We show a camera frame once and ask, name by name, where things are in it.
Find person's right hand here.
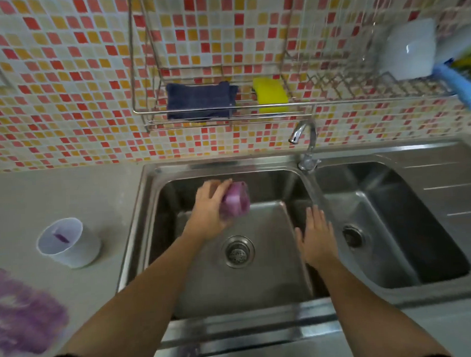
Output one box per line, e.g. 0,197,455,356
294,204,341,270

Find person's left hand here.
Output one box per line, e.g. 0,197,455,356
180,178,236,242

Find clear cup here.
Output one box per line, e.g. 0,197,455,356
218,180,252,221

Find chrome faucet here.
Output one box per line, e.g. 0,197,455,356
287,119,322,173

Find white plastic cup housing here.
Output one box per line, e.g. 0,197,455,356
35,216,103,271

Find person's left forearm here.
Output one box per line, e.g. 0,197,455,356
55,231,217,357

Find person's right forearm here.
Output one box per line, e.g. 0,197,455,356
309,252,453,357

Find metal sink drain strainer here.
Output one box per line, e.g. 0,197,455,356
221,234,257,270
342,224,366,250

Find dark blue cloth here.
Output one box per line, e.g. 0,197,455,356
165,80,240,122

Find stainless steel double sink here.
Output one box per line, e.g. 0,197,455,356
110,136,471,357

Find purple stain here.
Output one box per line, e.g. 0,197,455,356
0,263,71,357

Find white mug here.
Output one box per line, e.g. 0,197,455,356
376,18,439,82

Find yellow green scrub sponge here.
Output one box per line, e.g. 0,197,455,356
450,55,471,86

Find white detergent bottle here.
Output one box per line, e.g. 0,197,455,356
433,22,471,65

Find metal wire dish rack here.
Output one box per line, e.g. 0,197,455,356
126,0,471,134

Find blue handled brush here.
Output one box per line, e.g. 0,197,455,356
432,59,471,113

